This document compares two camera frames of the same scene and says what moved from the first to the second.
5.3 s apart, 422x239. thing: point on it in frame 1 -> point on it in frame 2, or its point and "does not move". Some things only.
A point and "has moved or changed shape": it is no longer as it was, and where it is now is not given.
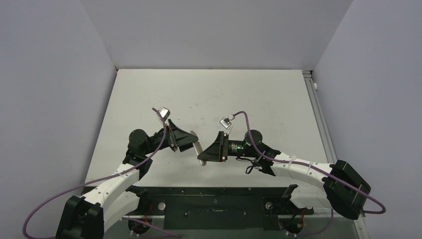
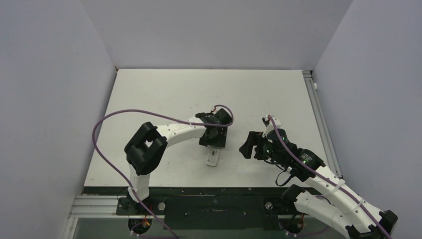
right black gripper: x=219 y=151 -> x=254 y=139
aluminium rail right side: x=320 y=116 does not move
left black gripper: x=177 y=138 -> x=218 y=142
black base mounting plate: x=217 y=208 does not move
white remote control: x=198 y=149 has moved or changed shape
